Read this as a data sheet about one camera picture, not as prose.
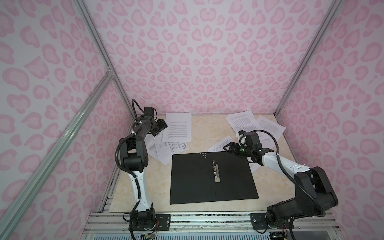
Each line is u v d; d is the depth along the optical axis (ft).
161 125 3.06
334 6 2.27
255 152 2.21
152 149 3.31
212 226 2.37
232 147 2.62
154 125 2.89
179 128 3.69
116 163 1.63
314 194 1.42
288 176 1.51
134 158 1.90
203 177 2.90
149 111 2.74
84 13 2.30
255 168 2.98
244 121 3.81
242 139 2.57
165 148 3.31
